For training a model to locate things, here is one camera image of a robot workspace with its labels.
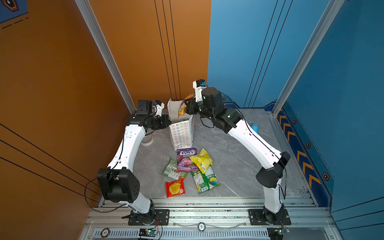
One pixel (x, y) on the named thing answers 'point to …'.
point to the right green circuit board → (281, 231)
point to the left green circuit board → (148, 232)
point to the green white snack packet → (170, 170)
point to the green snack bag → (205, 181)
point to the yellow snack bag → (203, 160)
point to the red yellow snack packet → (175, 187)
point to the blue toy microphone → (255, 127)
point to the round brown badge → (105, 232)
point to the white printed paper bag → (181, 128)
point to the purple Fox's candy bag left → (184, 164)
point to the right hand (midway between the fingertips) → (183, 100)
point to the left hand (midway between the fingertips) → (171, 120)
